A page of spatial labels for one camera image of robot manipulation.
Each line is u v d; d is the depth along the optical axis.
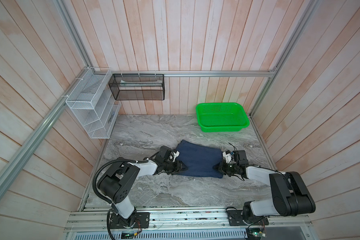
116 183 0.47
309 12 0.70
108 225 0.69
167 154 0.75
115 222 0.73
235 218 0.73
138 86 1.06
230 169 0.78
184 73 0.98
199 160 0.94
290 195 0.44
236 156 0.76
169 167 0.79
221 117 1.19
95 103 0.72
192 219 0.75
